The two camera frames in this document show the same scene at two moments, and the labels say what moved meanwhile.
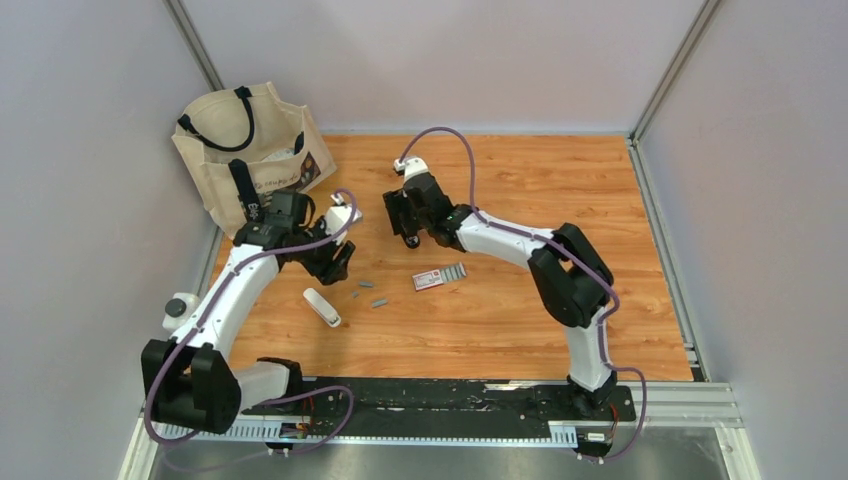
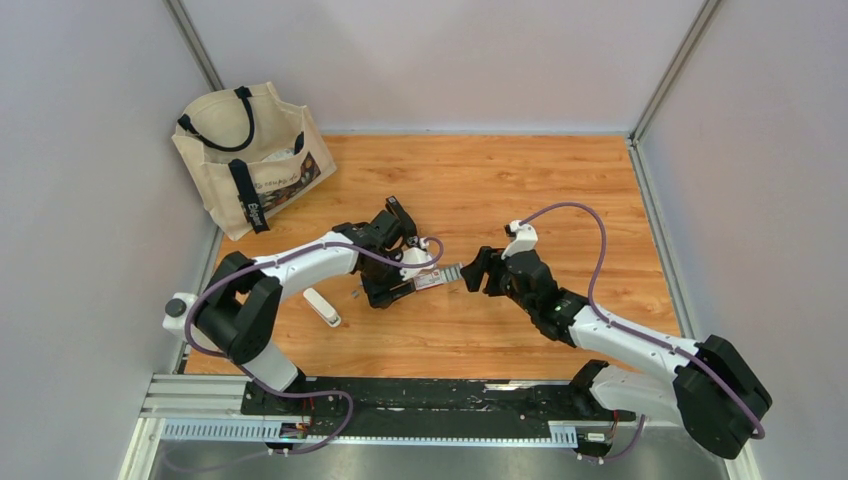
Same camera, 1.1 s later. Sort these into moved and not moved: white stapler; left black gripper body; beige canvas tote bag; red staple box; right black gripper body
Moved: left black gripper body; right black gripper body
Not moved: beige canvas tote bag; white stapler; red staple box
